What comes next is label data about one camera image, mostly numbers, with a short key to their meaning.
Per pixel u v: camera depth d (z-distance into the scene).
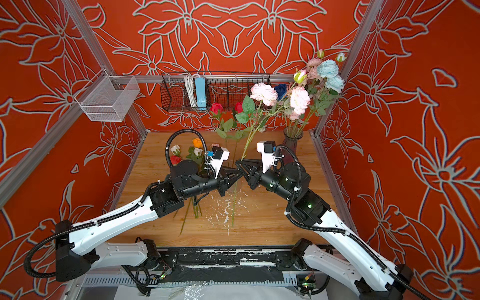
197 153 1.04
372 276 0.38
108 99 0.92
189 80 0.87
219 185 0.55
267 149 0.51
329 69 0.68
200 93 0.89
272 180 0.52
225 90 0.96
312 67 0.77
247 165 0.55
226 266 0.73
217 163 0.53
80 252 0.40
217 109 0.76
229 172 0.56
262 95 0.47
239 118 0.51
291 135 0.92
